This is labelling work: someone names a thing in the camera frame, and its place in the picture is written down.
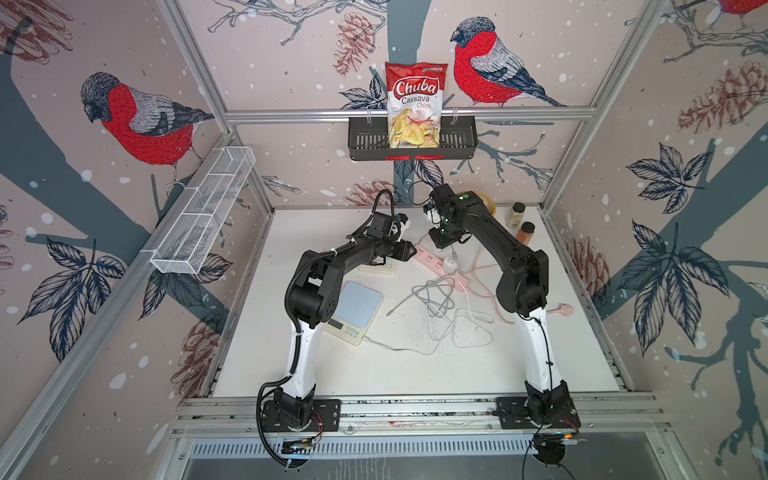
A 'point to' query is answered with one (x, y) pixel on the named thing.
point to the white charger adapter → (450, 265)
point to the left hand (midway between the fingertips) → (415, 243)
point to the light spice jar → (516, 215)
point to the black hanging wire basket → (368, 139)
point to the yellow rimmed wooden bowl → (489, 203)
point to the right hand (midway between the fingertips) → (438, 240)
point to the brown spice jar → (525, 234)
